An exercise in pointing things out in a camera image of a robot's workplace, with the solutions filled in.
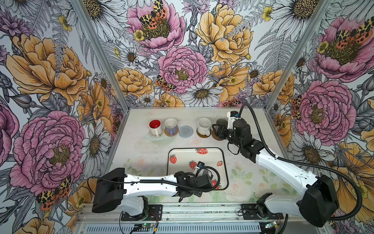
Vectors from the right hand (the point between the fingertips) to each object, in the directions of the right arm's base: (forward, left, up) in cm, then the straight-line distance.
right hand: (215, 130), depth 80 cm
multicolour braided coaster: (+11, +33, -22) cm, 41 cm away
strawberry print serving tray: (-5, +17, -23) cm, 29 cm away
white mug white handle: (+18, +4, -19) cm, 26 cm away
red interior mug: (+15, +38, -14) cm, 43 cm away
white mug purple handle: (+18, +27, -17) cm, 37 cm away
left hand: (-24, +12, -17) cm, 31 cm away
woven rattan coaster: (+14, +30, -21) cm, 39 cm away
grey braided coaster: (+15, +17, -21) cm, 31 cm away
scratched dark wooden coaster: (+11, +5, -21) cm, 24 cm away
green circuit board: (-39, +35, -21) cm, 57 cm away
